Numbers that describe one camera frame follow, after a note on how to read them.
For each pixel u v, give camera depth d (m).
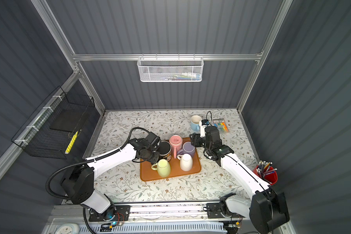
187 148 0.89
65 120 0.76
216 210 0.74
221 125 1.11
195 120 1.07
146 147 0.64
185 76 0.92
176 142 0.89
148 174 0.87
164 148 0.85
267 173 0.74
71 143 0.69
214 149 0.62
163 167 0.79
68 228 0.68
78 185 0.44
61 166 0.77
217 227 0.71
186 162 0.82
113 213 0.71
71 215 0.75
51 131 0.72
